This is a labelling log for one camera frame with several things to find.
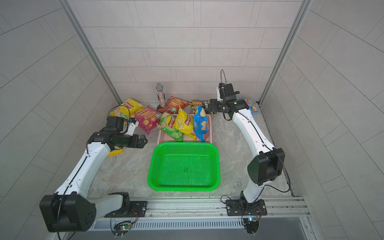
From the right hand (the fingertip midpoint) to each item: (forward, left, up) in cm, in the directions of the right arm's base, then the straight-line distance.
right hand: (213, 103), depth 83 cm
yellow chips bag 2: (+15, +58, -15) cm, 62 cm away
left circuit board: (-52, +46, -23) cm, 73 cm away
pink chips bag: (+3, +41, -13) cm, 44 cm away
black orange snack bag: (+16, +11, -17) cm, 26 cm away
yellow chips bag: (-2, +18, -12) cm, 21 cm away
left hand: (-13, +40, -10) cm, 44 cm away
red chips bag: (+16, +27, -16) cm, 35 cm away
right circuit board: (-53, -13, -28) cm, 61 cm away
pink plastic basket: (-6, +33, -22) cm, 40 cm away
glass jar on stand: (+15, +32, -5) cm, 36 cm away
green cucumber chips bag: (-2, +28, -11) cm, 30 cm away
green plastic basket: (-24, +19, -26) cm, 40 cm away
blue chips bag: (-6, +8, -10) cm, 14 cm away
